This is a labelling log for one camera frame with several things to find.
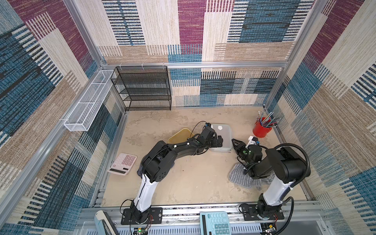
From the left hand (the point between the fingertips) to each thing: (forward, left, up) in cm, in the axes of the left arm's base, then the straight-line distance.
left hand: (219, 142), depth 94 cm
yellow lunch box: (+6, +24, -2) cm, 25 cm away
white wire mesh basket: (-4, +70, +28) cm, 76 cm away
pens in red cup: (+12, -33, +5) cm, 35 cm away
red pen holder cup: (+7, -29, +1) cm, 29 cm away
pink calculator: (-12, +59, -4) cm, 60 cm away
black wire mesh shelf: (+41, +53, +12) cm, 68 cm away
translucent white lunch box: (+8, -5, 0) cm, 10 cm away
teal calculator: (-42, +7, -4) cm, 43 cm away
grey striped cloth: (-19, -8, -4) cm, 21 cm away
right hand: (0, -9, -1) cm, 9 cm away
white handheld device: (-42, +59, -3) cm, 73 cm away
